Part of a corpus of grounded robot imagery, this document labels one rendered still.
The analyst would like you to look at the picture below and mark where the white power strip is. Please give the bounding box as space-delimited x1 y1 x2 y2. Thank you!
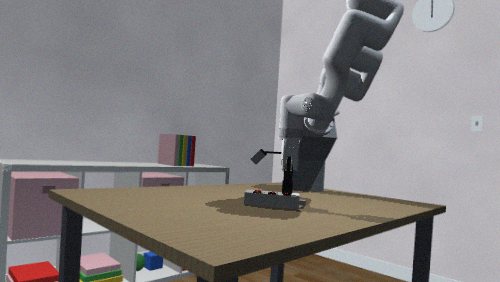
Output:
244 189 306 210

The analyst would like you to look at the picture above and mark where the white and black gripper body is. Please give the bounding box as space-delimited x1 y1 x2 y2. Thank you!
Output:
278 137 303 172

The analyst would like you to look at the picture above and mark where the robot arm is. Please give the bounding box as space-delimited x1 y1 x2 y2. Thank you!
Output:
279 0 404 139

